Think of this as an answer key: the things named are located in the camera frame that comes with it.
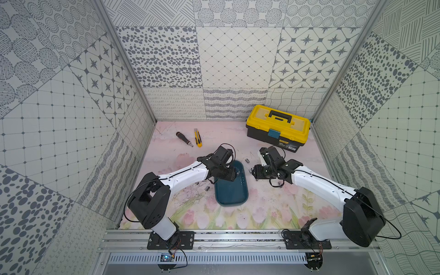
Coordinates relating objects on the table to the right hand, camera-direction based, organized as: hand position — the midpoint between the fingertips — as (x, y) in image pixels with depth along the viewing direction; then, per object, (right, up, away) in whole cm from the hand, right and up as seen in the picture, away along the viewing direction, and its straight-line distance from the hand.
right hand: (257, 174), depth 85 cm
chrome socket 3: (-31, -6, +5) cm, 32 cm away
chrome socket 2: (-26, -8, +4) cm, 27 cm away
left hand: (-12, +1, 0) cm, 12 cm away
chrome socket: (-3, +5, +15) cm, 16 cm away
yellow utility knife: (-34, +18, +25) cm, 46 cm away
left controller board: (-41, -33, -14) cm, 54 cm away
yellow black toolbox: (+18, +22, +10) cm, 30 cm away
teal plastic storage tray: (-15, -9, -3) cm, 17 cm away
